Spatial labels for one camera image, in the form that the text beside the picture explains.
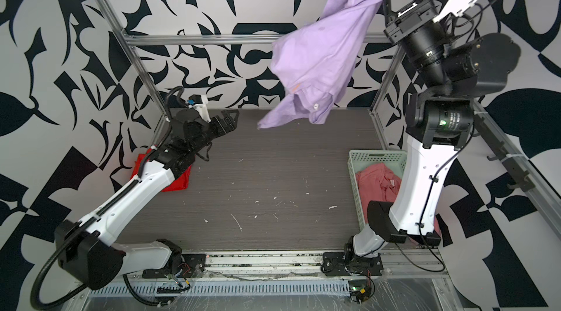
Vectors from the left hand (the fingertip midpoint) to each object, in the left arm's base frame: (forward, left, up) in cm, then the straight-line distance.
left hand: (231, 110), depth 73 cm
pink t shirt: (-14, -54, -28) cm, 62 cm away
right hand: (-14, -30, +41) cm, 53 cm away
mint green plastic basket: (-2, -67, -32) cm, 74 cm away
